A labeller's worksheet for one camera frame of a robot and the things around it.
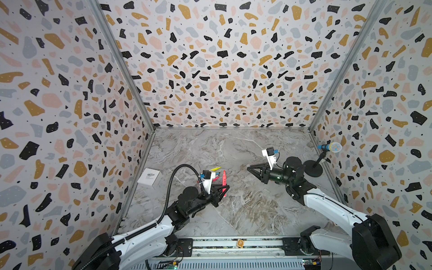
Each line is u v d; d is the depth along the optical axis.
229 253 0.73
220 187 0.71
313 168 1.00
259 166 0.71
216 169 1.00
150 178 0.90
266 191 0.92
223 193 0.73
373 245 0.40
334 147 0.79
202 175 0.66
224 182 0.73
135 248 0.46
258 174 0.73
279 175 0.68
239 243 0.75
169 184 0.57
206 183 0.67
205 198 0.66
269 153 0.69
